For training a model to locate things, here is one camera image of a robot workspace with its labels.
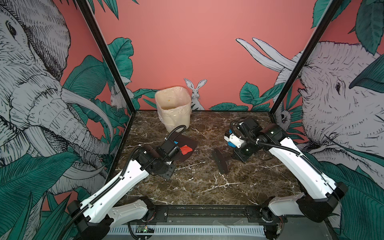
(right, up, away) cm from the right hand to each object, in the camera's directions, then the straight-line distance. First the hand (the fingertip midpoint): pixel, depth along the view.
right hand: (233, 154), depth 69 cm
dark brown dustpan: (-22, +3, +7) cm, 24 cm away
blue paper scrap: (-28, +5, +8) cm, 30 cm away
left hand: (-31, -7, +1) cm, 32 cm away
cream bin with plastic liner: (-31, +24, +17) cm, 42 cm away
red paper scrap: (-23, +1, +6) cm, 24 cm away
